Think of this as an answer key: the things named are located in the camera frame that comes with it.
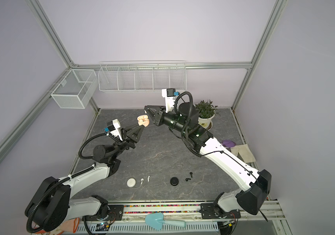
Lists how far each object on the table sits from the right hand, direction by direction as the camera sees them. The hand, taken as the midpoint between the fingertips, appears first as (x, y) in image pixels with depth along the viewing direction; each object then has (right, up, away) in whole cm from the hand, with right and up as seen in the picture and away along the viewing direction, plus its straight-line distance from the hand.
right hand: (144, 107), depth 58 cm
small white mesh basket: (-53, +16, +39) cm, 68 cm away
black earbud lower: (+19, -39, +26) cm, 51 cm away
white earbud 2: (-3, -38, +26) cm, 46 cm away
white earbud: (-7, -40, +26) cm, 48 cm away
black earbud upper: (+22, -37, +28) cm, 51 cm away
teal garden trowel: (+3, -54, +13) cm, 56 cm away
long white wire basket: (-10, +26, +40) cm, 49 cm away
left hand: (-1, -8, +5) cm, 9 cm away
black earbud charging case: (+12, -40, +24) cm, 48 cm away
